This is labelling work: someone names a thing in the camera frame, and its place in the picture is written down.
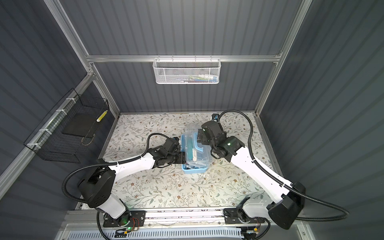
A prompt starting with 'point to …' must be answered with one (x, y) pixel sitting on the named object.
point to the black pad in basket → (83, 124)
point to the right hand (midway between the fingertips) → (208, 134)
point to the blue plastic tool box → (198, 156)
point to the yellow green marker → (102, 116)
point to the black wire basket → (63, 134)
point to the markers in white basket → (199, 78)
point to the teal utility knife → (190, 148)
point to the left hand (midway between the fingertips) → (184, 157)
